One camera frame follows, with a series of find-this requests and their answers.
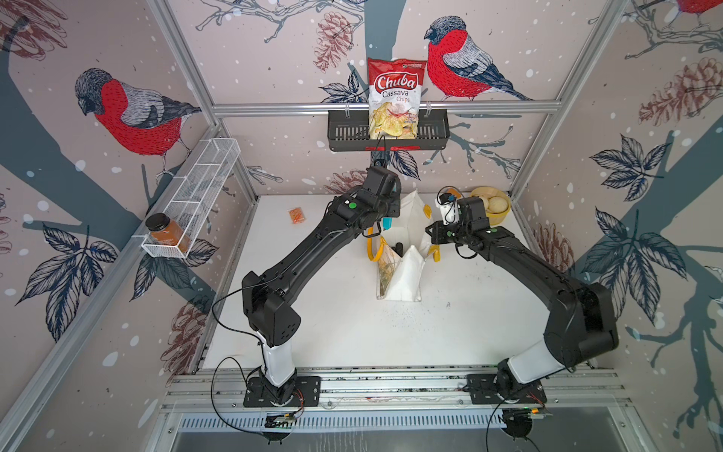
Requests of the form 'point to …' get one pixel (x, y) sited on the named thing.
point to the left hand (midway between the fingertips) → (398, 193)
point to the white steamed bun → (497, 203)
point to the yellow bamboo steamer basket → (495, 218)
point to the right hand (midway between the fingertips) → (425, 227)
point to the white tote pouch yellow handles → (399, 279)
